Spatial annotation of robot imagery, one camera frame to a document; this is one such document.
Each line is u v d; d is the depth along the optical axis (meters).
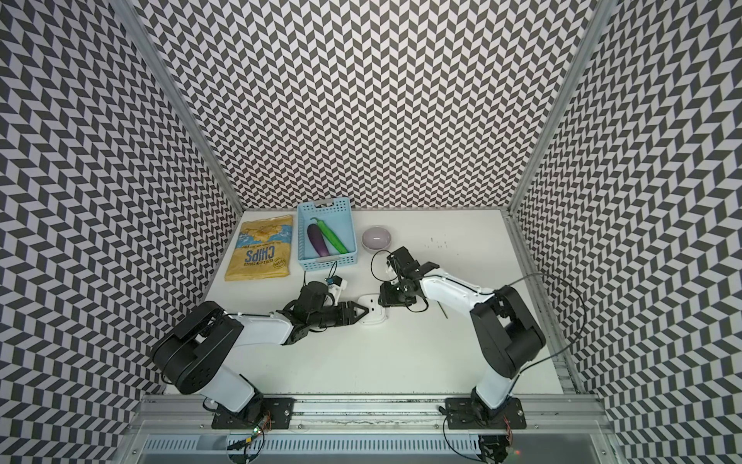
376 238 1.05
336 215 1.16
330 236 1.10
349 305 0.82
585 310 0.81
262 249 1.05
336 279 0.85
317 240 1.07
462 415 0.74
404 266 0.72
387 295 0.79
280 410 0.73
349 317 0.79
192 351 0.45
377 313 0.87
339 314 0.79
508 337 0.46
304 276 1.02
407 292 0.66
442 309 0.92
